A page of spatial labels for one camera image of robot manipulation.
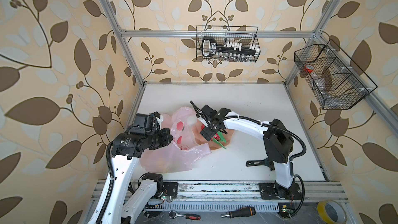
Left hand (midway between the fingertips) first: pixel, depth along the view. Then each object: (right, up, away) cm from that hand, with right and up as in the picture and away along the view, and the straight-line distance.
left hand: (174, 136), depth 68 cm
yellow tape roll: (+73, -31, -1) cm, 79 cm away
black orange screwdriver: (+30, -33, -1) cm, 45 cm away
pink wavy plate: (+8, -2, +22) cm, 24 cm away
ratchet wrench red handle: (0, -35, 0) cm, 35 cm away
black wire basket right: (+77, +25, +6) cm, 82 cm away
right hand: (+17, -2, +21) cm, 27 cm away
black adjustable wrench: (+47, -17, +14) cm, 52 cm away
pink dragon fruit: (+21, -5, +16) cm, 27 cm away
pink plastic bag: (+1, -9, +3) cm, 10 cm away
